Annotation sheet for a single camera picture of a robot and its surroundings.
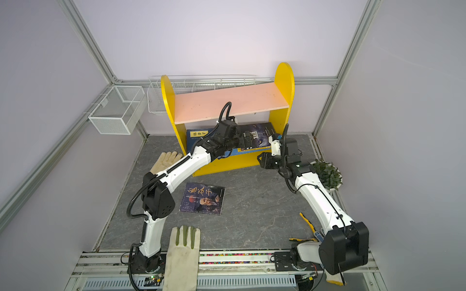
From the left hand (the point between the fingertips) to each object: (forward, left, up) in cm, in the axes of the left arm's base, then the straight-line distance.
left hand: (247, 138), depth 85 cm
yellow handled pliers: (-39, -29, -23) cm, 54 cm away
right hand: (-10, -6, -3) cm, 12 cm away
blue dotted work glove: (-55, -30, -24) cm, 67 cm away
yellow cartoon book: (+2, -5, -12) cm, 13 cm away
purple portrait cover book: (-18, +25, -24) cm, 39 cm away
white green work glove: (-44, +30, -23) cm, 59 cm away
